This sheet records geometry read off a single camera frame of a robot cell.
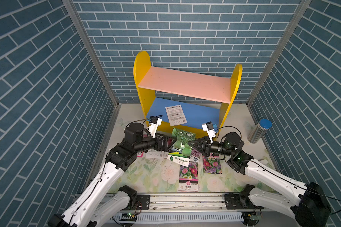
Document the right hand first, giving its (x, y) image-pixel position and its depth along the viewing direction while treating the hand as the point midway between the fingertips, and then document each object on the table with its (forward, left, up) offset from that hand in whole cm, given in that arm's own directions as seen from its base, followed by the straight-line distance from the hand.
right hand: (191, 145), depth 64 cm
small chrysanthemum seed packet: (+3, -15, -28) cm, 32 cm away
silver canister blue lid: (+21, -43, -14) cm, 50 cm away
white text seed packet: (+7, +22, -28) cm, 36 cm away
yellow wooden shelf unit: (+60, +5, -26) cm, 66 cm away
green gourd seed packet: (-2, +5, -4) cm, 7 cm away
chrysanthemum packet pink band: (-6, -1, -29) cm, 29 cm away
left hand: (+2, +8, +1) cm, 8 cm away
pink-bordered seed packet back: (+6, +31, -28) cm, 43 cm away
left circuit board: (-27, +29, -31) cm, 51 cm away
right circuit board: (-22, -34, -28) cm, 50 cm away
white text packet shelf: (+29, +10, -13) cm, 33 cm away
